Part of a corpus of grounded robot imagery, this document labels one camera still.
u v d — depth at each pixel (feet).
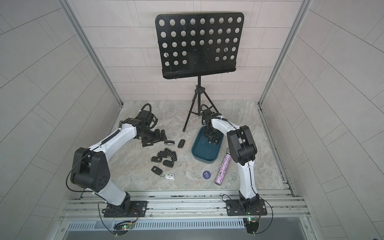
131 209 2.28
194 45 2.17
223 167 2.69
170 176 2.65
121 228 2.15
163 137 2.54
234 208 2.32
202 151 2.93
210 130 2.70
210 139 3.10
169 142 3.04
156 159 2.84
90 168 1.43
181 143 3.07
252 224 2.23
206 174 2.71
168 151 2.91
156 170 2.71
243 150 1.78
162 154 2.92
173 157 2.85
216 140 3.08
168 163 2.78
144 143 2.56
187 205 2.40
